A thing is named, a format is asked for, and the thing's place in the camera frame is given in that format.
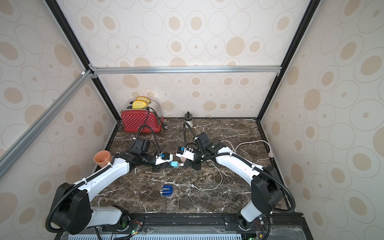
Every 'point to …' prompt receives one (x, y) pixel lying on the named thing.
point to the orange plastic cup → (102, 157)
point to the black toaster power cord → (165, 126)
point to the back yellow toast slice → (142, 98)
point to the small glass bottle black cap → (188, 118)
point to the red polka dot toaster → (141, 121)
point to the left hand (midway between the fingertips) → (174, 161)
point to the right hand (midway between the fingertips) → (185, 165)
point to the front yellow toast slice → (139, 104)
